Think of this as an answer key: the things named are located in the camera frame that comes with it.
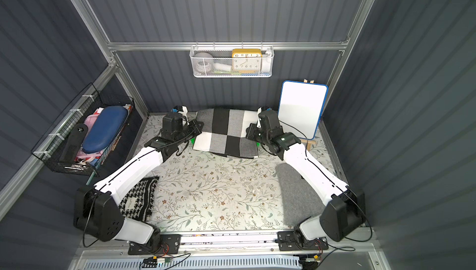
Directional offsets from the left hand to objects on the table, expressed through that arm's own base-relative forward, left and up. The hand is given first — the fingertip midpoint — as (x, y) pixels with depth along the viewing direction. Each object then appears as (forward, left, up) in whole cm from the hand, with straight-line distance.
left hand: (205, 123), depth 81 cm
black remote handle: (-18, +42, +9) cm, 46 cm away
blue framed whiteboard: (+10, -45, 0) cm, 46 cm away
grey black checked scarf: (-2, -8, -5) cm, 10 cm away
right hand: (-3, -21, +1) cm, 21 cm away
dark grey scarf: (-27, -42, -22) cm, 55 cm away
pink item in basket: (-20, +39, +6) cm, 44 cm away
